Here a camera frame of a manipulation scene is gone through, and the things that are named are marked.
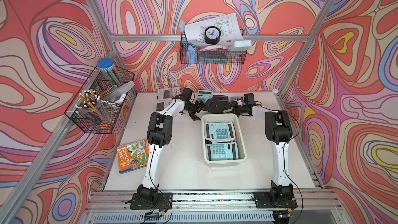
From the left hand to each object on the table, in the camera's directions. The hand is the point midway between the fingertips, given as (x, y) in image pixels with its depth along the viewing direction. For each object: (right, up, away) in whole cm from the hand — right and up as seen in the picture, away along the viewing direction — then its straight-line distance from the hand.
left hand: (207, 111), depth 101 cm
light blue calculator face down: (+9, -21, -17) cm, 29 cm away
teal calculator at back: (-2, +12, +15) cm, 19 cm away
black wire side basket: (-56, +15, -24) cm, 62 cm away
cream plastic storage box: (+10, -4, -10) cm, 15 cm away
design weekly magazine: (-31, +10, +11) cm, 34 cm away
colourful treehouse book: (-42, -24, -17) cm, 51 cm away
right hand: (+12, 0, +5) cm, 13 cm away
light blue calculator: (+6, -11, -12) cm, 18 cm away
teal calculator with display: (+20, +9, +14) cm, 26 cm away
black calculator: (+12, +9, +12) cm, 20 cm away
